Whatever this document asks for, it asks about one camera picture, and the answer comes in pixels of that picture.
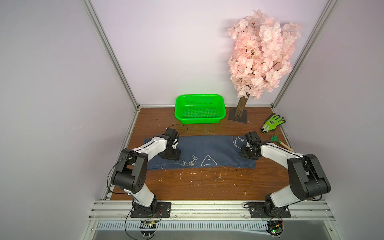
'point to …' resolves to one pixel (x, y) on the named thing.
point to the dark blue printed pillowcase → (205, 152)
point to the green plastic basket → (200, 108)
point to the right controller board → (275, 227)
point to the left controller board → (147, 228)
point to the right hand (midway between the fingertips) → (246, 150)
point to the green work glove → (273, 122)
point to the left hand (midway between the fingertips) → (176, 156)
